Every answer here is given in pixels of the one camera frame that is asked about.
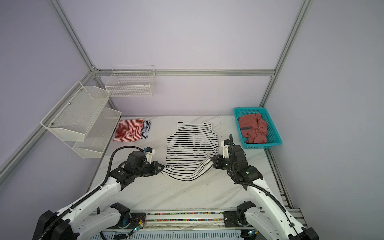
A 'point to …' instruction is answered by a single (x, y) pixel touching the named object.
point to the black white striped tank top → (190, 151)
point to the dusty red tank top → (257, 133)
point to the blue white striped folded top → (144, 131)
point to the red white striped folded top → (129, 130)
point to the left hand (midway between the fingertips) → (163, 167)
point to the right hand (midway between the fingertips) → (210, 157)
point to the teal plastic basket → (273, 138)
